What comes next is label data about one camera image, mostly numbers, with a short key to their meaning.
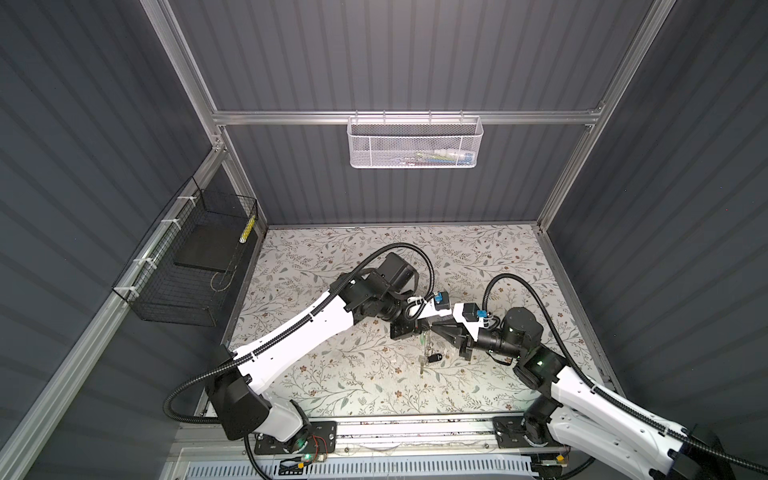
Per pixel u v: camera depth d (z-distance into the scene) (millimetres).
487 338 629
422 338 695
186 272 722
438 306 586
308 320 455
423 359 851
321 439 723
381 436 754
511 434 722
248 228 826
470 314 578
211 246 753
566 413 618
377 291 546
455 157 902
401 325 610
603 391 498
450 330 647
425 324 618
